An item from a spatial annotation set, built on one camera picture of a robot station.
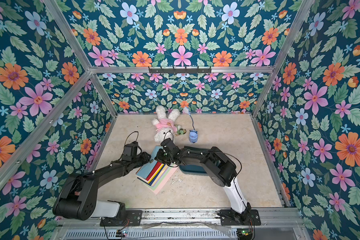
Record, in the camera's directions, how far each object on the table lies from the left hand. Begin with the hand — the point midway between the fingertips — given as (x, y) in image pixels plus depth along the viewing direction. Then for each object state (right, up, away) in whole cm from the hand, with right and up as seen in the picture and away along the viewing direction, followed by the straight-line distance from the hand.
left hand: (151, 155), depth 93 cm
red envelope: (+3, -8, -6) cm, 11 cm away
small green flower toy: (+18, +14, +14) cm, 27 cm away
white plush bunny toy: (+7, +18, +8) cm, 21 cm away
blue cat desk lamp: (+27, +12, +5) cm, 30 cm away
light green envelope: (+4, -17, -9) cm, 20 cm away
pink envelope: (+10, -13, -7) cm, 18 cm away
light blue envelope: (-3, -8, -5) cm, 10 cm away
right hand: (+2, -1, -4) cm, 5 cm away
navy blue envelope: (+3, -12, -7) cm, 14 cm away
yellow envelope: (+4, -10, -5) cm, 12 cm away
